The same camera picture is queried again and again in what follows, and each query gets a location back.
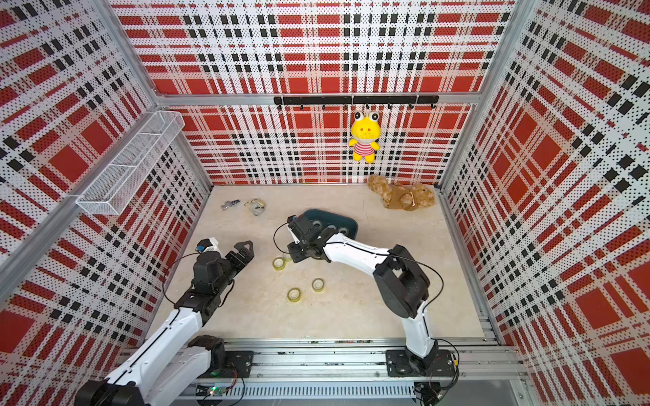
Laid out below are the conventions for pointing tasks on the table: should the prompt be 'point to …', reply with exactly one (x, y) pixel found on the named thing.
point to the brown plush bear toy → (399, 196)
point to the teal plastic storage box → (335, 222)
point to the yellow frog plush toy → (365, 129)
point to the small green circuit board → (217, 391)
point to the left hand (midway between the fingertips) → (250, 248)
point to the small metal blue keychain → (228, 203)
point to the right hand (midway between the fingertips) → (300, 247)
